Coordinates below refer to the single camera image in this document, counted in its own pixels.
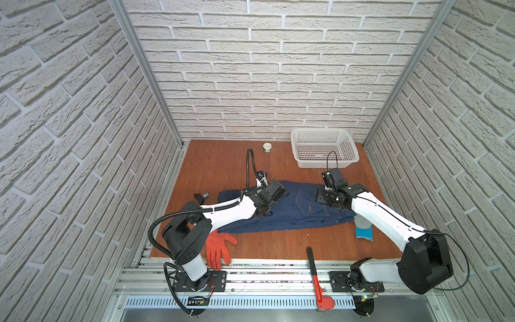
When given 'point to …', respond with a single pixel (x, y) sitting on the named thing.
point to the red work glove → (216, 247)
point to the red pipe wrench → (324, 302)
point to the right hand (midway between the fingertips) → (321, 195)
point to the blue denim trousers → (300, 207)
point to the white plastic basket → (310, 147)
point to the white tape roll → (267, 147)
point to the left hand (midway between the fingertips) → (271, 190)
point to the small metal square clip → (201, 197)
